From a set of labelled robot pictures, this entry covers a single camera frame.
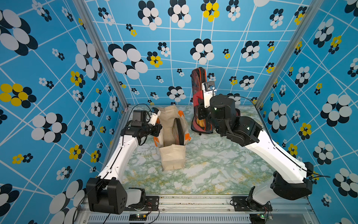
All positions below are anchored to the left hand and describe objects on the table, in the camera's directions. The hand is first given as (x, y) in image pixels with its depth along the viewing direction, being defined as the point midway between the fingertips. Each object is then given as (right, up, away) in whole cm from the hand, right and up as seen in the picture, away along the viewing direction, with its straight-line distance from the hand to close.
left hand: (162, 125), depth 81 cm
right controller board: (+51, -48, -10) cm, 70 cm away
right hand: (+22, +13, -22) cm, 33 cm away
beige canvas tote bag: (+7, -17, -6) cm, 19 cm away
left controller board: (-11, -48, -9) cm, 50 cm away
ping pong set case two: (+58, +9, +33) cm, 67 cm away
